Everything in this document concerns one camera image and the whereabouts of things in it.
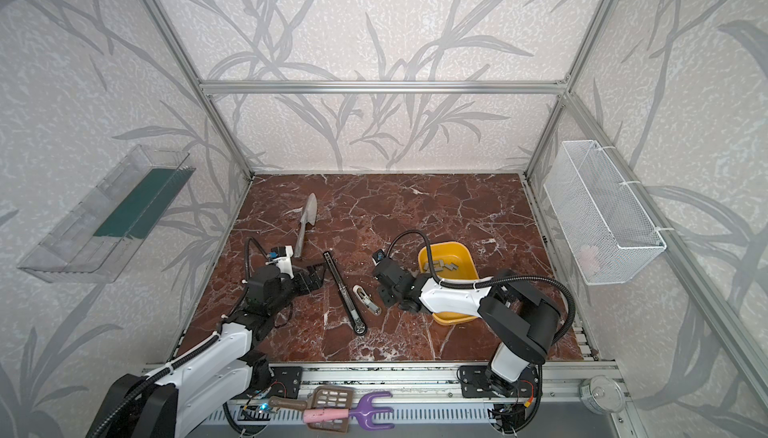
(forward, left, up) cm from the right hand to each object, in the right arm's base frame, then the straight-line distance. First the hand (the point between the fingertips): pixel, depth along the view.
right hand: (387, 274), depth 90 cm
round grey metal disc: (-31, -51, +3) cm, 60 cm away
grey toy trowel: (+23, +29, -1) cm, 37 cm away
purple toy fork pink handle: (-35, +11, +2) cm, 37 cm away
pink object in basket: (-4, -51, +18) cm, 54 cm away
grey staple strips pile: (+4, -16, -2) cm, 17 cm away
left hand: (+2, +19, +6) cm, 20 cm away
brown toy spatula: (-31, +14, -3) cm, 34 cm away
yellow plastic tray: (+5, -20, -1) cm, 21 cm away
